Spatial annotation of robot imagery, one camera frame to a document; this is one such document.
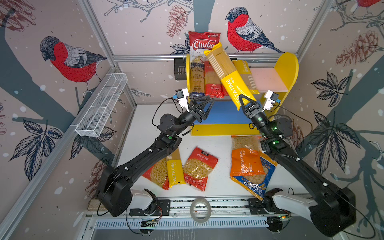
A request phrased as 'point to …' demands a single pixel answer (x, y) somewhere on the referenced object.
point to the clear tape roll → (204, 201)
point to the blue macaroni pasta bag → (257, 185)
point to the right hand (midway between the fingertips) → (235, 99)
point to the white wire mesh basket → (91, 124)
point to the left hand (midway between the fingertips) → (212, 100)
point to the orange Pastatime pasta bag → (246, 158)
